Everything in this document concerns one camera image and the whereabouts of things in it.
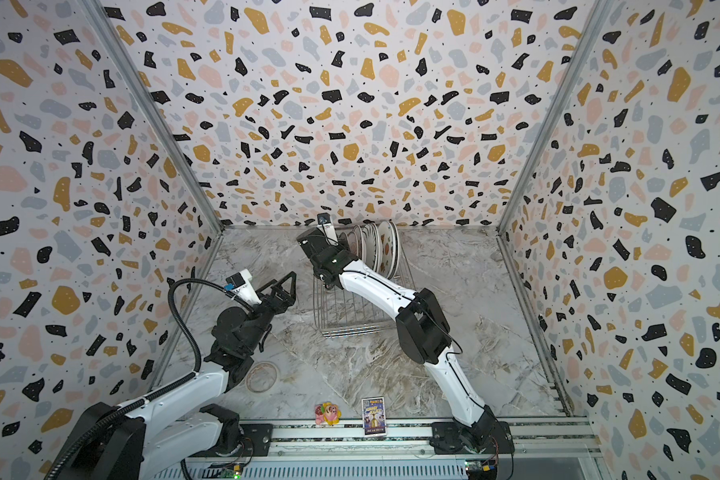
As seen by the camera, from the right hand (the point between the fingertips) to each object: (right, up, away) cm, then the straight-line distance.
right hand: (327, 236), depth 90 cm
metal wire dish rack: (+3, -24, +8) cm, 25 cm away
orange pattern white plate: (+15, -3, +1) cm, 16 cm away
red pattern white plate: (+13, -3, +6) cm, 15 cm away
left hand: (-8, -10, -13) cm, 19 cm away
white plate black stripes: (+10, -1, +1) cm, 10 cm away
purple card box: (+14, -47, -14) cm, 51 cm away
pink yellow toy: (+2, -46, -14) cm, 48 cm away
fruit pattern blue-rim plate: (+19, -4, +7) cm, 20 cm away
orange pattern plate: (+12, -2, +5) cm, 14 cm away
